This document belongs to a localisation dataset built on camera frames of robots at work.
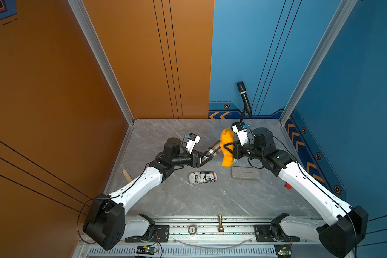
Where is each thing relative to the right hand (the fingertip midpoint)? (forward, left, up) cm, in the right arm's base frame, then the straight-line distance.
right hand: (225, 145), depth 74 cm
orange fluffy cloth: (0, 0, +6) cm, 6 cm away
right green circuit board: (-37, -25, -29) cm, 53 cm away
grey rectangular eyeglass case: (-2, -13, -23) cm, 27 cm away
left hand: (-4, +7, -3) cm, 9 cm away
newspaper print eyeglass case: (-5, +13, -22) cm, 26 cm away
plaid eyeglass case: (-2, +5, 0) cm, 6 cm away
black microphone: (+35, -17, -4) cm, 39 cm away
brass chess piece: (-29, +2, -25) cm, 39 cm away
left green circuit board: (-37, +34, -27) cm, 57 cm away
